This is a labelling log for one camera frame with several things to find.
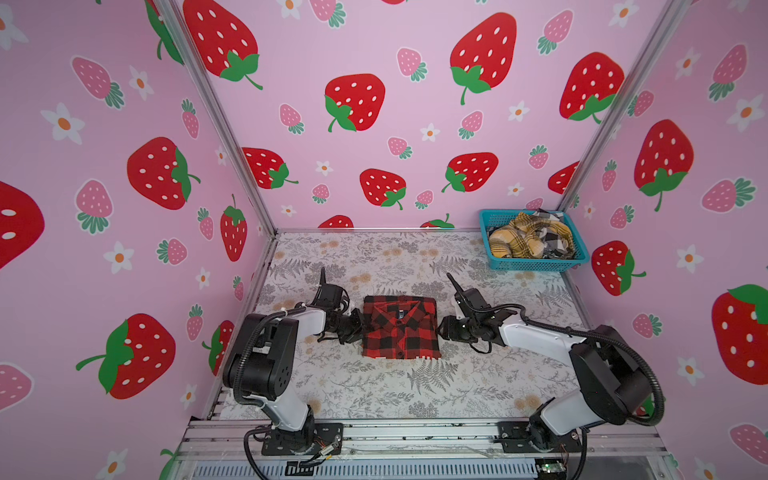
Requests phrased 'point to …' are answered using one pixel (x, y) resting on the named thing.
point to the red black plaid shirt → (402, 327)
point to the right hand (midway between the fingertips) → (440, 330)
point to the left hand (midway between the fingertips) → (374, 329)
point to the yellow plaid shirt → (518, 239)
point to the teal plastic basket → (557, 250)
